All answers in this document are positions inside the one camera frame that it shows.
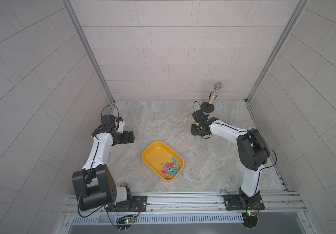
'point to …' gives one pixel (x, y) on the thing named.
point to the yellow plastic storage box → (162, 159)
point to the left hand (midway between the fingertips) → (128, 135)
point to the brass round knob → (126, 184)
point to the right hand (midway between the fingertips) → (193, 130)
